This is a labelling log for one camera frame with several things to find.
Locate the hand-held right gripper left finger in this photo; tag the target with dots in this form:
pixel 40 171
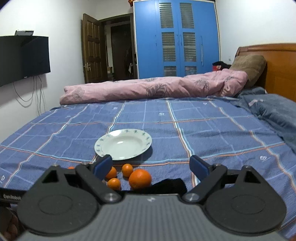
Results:
pixel 104 165

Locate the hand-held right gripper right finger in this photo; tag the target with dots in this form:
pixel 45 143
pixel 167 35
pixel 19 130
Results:
pixel 196 165

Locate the small tangerine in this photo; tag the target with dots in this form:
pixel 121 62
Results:
pixel 114 184
pixel 127 169
pixel 112 173

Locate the white floral plate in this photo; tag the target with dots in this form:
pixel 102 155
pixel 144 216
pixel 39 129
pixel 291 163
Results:
pixel 122 144

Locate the person's left hand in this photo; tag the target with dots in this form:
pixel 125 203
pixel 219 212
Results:
pixel 12 226

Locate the blue plaid bed sheet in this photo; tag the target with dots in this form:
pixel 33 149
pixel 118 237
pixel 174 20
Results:
pixel 208 129

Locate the pink floral quilt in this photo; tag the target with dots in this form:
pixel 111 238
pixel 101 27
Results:
pixel 138 90

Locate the grey-blue blanket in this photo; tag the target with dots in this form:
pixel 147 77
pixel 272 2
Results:
pixel 275 111

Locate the black and red clothes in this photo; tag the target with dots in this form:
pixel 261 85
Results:
pixel 219 65

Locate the brown pillow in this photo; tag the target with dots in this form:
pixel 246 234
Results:
pixel 249 67

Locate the brown wooden door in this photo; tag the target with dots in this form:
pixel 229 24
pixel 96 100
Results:
pixel 92 48

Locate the blue wardrobe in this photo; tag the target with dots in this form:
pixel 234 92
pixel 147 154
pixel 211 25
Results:
pixel 150 46

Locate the wooden headboard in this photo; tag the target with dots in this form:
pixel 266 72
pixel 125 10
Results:
pixel 279 67

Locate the red item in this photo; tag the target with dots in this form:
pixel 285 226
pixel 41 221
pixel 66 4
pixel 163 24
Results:
pixel 130 2

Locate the black wall television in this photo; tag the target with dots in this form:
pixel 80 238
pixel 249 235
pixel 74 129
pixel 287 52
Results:
pixel 23 58

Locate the brown wooden door frame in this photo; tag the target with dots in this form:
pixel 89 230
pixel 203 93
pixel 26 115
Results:
pixel 120 17

